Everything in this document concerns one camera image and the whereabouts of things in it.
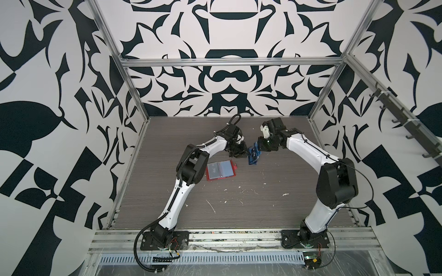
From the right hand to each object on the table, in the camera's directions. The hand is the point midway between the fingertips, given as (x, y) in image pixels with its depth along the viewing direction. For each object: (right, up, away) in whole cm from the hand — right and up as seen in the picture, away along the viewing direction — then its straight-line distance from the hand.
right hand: (258, 143), depth 92 cm
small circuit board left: (-43, -48, -19) cm, 67 cm away
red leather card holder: (-20, -15, +4) cm, 25 cm away
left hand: (-4, -5, +9) cm, 11 cm away
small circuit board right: (+17, -46, -21) cm, 54 cm away
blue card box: (-1, -6, +7) cm, 9 cm away
